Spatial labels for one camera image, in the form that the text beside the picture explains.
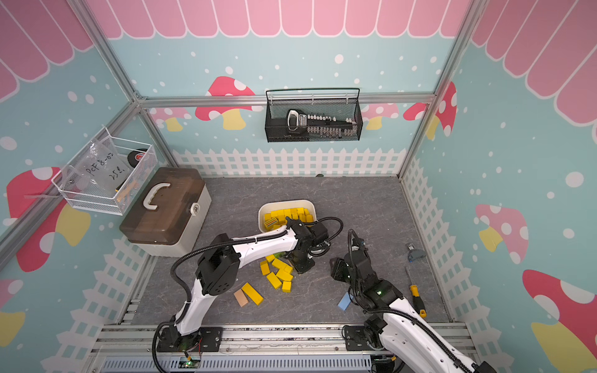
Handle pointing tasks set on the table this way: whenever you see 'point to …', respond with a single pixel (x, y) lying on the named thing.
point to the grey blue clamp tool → (414, 254)
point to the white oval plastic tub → (272, 215)
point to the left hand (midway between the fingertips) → (298, 269)
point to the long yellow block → (254, 295)
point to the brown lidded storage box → (164, 210)
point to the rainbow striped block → (269, 223)
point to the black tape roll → (134, 158)
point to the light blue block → (344, 301)
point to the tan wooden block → (241, 298)
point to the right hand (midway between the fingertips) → (334, 261)
